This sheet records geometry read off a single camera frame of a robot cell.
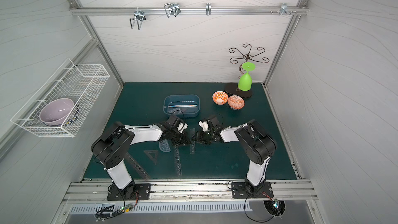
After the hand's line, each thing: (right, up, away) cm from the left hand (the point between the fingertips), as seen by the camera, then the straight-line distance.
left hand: (192, 144), depth 88 cm
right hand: (0, +2, +3) cm, 3 cm away
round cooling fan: (+41, -25, -17) cm, 50 cm away
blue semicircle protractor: (-17, -1, +1) cm, 17 cm away
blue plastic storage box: (-4, +21, +19) cm, 29 cm away
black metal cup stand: (+29, +33, +28) cm, 52 cm away
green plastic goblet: (+31, +37, +2) cm, 48 cm away
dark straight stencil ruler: (-29, -10, -7) cm, 31 cm away
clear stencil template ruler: (-8, -8, -4) cm, 12 cm away
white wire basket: (-57, +35, -10) cm, 67 cm away
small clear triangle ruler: (-20, -7, -4) cm, 22 cm away
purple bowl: (-56, +20, -26) cm, 65 cm away
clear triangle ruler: (-11, +18, +16) cm, 27 cm away
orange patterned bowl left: (+19, +27, +23) cm, 40 cm away
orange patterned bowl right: (+29, +24, +19) cm, 42 cm away
